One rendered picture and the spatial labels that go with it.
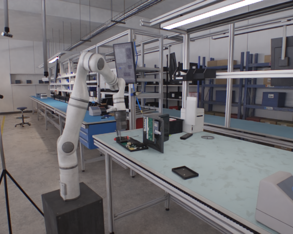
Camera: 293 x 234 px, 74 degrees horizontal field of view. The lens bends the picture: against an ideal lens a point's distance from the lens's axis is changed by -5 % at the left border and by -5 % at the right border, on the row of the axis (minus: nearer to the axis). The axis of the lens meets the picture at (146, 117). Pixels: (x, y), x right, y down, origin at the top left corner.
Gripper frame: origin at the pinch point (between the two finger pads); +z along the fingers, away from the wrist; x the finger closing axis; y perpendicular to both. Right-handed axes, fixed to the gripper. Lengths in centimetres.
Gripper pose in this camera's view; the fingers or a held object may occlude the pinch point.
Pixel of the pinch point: (119, 140)
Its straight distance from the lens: 126.5
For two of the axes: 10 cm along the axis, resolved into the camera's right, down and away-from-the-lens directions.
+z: 1.2, 9.9, -0.3
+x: -5.1, 0.9, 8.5
